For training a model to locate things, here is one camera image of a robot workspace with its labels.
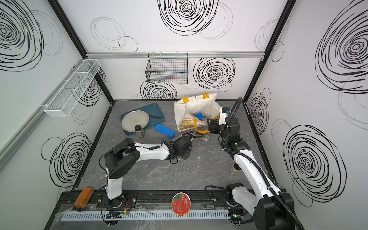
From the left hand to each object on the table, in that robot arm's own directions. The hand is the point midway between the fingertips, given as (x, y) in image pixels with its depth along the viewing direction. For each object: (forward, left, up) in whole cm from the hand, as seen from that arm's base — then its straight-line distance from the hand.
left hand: (187, 150), depth 92 cm
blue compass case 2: (+24, -8, +7) cm, 26 cm away
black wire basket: (+68, +19, +17) cm, 73 cm away
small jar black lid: (+8, +32, +9) cm, 34 cm away
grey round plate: (+25, +41, 0) cm, 48 cm away
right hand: (+7, -13, +24) cm, 28 cm away
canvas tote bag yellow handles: (+26, -5, +8) cm, 27 cm away
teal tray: (+27, +25, +1) cm, 36 cm away
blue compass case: (+15, +17, 0) cm, 22 cm away
